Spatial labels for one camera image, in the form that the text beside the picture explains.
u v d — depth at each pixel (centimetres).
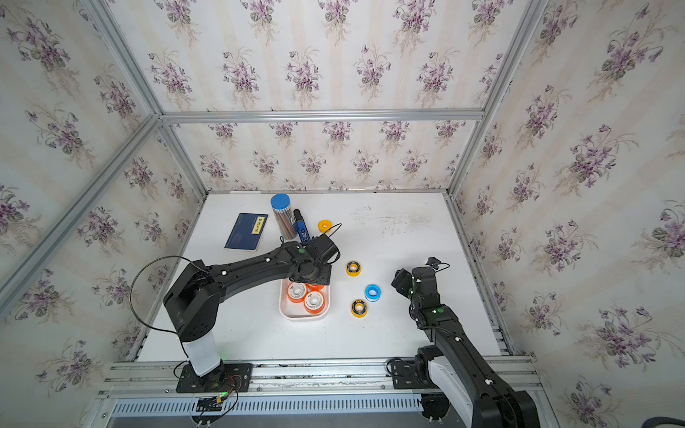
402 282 77
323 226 108
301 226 106
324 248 69
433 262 76
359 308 86
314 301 87
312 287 89
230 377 72
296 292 88
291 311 86
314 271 64
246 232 105
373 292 90
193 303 46
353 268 96
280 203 91
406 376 73
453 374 53
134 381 75
